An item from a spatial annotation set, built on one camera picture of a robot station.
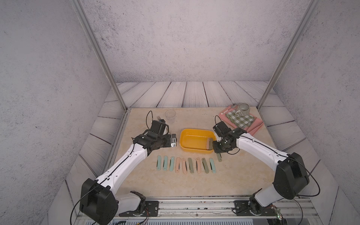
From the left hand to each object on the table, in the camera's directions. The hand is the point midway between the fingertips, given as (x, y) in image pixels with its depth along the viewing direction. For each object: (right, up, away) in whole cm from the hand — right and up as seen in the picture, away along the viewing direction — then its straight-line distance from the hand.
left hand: (172, 140), depth 81 cm
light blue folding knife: (-1, -16, +8) cm, 18 cm away
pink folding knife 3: (+23, -6, +15) cm, 28 cm away
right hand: (+26, -6, +4) cm, 27 cm away
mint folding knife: (-5, -16, +8) cm, 18 cm away
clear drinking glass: (-4, +15, +30) cm, 34 cm away
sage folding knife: (+27, -10, +2) cm, 29 cm away
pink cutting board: (+57, +5, +26) cm, 62 cm away
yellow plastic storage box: (+14, -3, +20) cm, 24 cm away
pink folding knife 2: (+7, -17, +8) cm, 20 cm away
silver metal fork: (-14, +13, +34) cm, 39 cm away
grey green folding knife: (+20, -17, +8) cm, 27 cm away
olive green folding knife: (+11, -17, +8) cm, 22 cm away
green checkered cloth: (+52, +10, +30) cm, 60 cm away
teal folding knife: (+24, -17, +8) cm, 31 cm away
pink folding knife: (+3, -17, +8) cm, 19 cm away
